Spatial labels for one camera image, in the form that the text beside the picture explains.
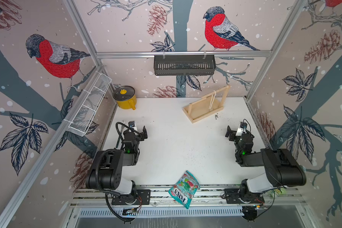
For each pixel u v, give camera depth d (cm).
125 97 107
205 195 75
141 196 74
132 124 78
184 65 105
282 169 45
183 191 72
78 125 81
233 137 83
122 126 75
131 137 71
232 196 73
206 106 115
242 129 78
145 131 85
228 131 84
